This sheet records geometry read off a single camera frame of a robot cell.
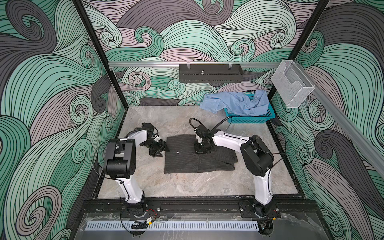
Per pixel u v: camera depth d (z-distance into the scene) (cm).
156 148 83
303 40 83
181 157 90
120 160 49
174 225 70
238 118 114
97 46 85
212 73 95
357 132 56
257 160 51
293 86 77
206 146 79
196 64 94
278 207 74
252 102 113
